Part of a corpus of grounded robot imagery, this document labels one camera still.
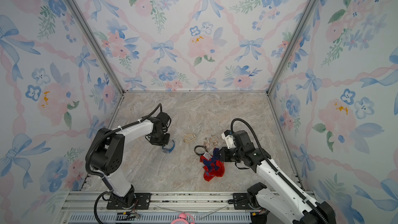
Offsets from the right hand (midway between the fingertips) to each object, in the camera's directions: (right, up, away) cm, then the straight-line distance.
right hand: (217, 154), depth 78 cm
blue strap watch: (-29, -1, +10) cm, 30 cm away
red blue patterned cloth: (-2, -7, +1) cm, 7 cm away
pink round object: (-17, -26, -11) cm, 32 cm away
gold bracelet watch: (0, +4, +17) cm, 18 cm away
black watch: (-9, -2, +12) cm, 15 cm away
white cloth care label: (-5, -3, +7) cm, 9 cm away
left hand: (-29, +2, +14) cm, 33 cm away
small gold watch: (-5, +2, +15) cm, 16 cm away
